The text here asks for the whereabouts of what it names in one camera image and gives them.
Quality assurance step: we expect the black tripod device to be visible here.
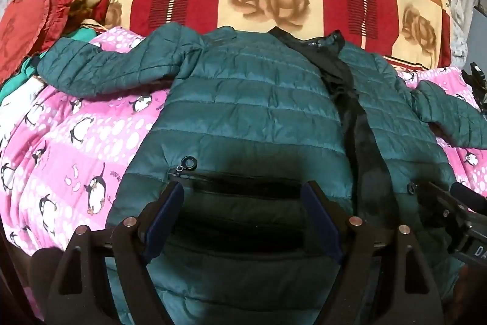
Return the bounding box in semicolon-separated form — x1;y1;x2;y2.
461;62;487;101

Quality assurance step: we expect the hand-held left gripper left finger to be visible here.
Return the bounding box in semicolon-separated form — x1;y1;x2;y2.
47;180;185;325

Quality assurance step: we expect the green cloth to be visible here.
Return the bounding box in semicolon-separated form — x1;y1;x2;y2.
0;26;96;101

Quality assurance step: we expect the red heart-shaped ruffled pillow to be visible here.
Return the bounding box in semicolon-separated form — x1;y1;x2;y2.
0;0;75;82

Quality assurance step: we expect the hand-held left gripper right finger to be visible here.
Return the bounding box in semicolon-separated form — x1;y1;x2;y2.
302;180;444;325

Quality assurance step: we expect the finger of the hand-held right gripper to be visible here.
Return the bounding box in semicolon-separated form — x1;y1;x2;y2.
416;181;472;230

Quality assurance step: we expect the green quilted puffer jacket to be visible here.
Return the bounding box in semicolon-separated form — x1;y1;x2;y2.
36;22;487;325

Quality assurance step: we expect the pink penguin print blanket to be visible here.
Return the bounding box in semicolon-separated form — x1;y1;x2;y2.
0;26;487;261

